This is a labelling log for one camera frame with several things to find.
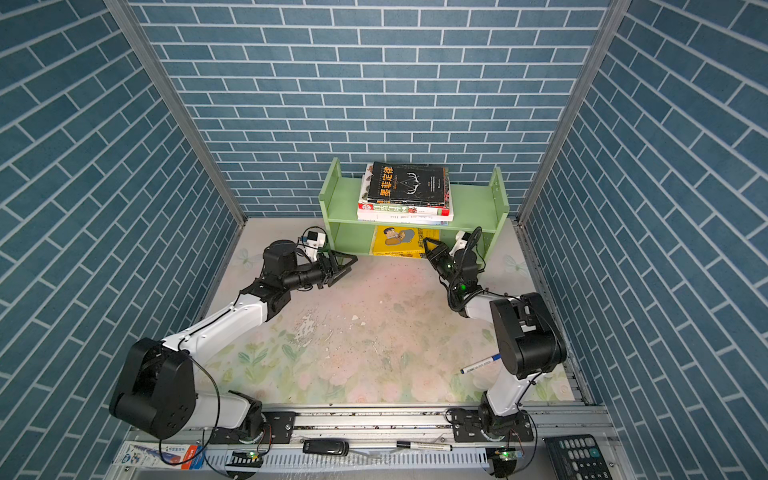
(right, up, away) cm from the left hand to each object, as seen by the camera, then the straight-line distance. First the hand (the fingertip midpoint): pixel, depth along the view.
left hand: (354, 265), depth 78 cm
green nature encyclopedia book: (+3, +15, +3) cm, 16 cm away
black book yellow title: (+14, +23, +4) cm, 27 cm away
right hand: (+19, +7, +12) cm, 23 cm away
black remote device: (-6, -42, -9) cm, 43 cm away
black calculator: (+54, -44, -9) cm, 70 cm away
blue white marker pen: (+35, -29, +6) cm, 46 cm away
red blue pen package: (-47, -44, -9) cm, 65 cm away
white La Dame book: (+13, +13, +3) cm, 19 cm away
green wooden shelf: (+36, +16, +9) cm, 40 cm away
